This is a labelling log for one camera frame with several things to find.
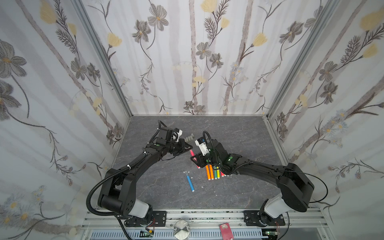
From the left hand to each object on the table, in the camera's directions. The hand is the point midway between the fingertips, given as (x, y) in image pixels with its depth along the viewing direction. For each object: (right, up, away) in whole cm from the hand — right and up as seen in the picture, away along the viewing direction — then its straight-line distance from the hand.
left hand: (190, 143), depth 82 cm
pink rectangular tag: (+18, -41, -12) cm, 46 cm away
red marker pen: (+2, -5, -2) cm, 6 cm away
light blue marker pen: (-1, -22, +4) cm, 23 cm away
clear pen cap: (0, +2, +24) cm, 24 cm away
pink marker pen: (+19, -19, +6) cm, 28 cm away
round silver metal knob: (-3, -33, -23) cm, 40 cm away
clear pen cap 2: (-3, +1, +23) cm, 23 cm away
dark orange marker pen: (+11, -18, +8) cm, 23 cm away
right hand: (0, -5, -3) cm, 6 cm away
